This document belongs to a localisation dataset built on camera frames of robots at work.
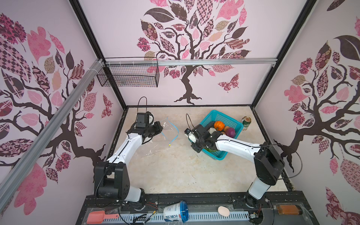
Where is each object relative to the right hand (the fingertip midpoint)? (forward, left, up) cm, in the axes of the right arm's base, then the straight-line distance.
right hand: (194, 141), depth 88 cm
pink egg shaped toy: (-37, -13, -7) cm, 40 cm away
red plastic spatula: (-39, +50, -5) cm, 63 cm away
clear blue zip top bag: (0, +20, +4) cm, 20 cm away
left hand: (+6, +20, +7) cm, 22 cm away
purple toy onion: (+6, -25, 0) cm, 26 cm away
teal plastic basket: (+17, -25, -6) cm, 30 cm away
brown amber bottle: (-37, -47, -6) cm, 60 cm away
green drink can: (+15, -38, +1) cm, 41 cm away
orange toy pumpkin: (+15, -19, -3) cm, 25 cm away
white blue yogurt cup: (-38, +11, 0) cm, 39 cm away
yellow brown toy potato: (+13, -24, -4) cm, 28 cm away
